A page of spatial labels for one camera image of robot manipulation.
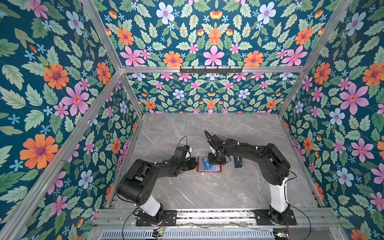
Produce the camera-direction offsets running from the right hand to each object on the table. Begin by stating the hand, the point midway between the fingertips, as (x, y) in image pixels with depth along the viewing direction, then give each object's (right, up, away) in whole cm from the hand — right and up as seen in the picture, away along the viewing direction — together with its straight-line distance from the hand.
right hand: (213, 160), depth 94 cm
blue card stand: (+15, 0, -3) cm, 15 cm away
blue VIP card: (-4, -1, -3) cm, 5 cm away
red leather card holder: (+2, -4, -3) cm, 5 cm away
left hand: (-8, -1, -2) cm, 9 cm away
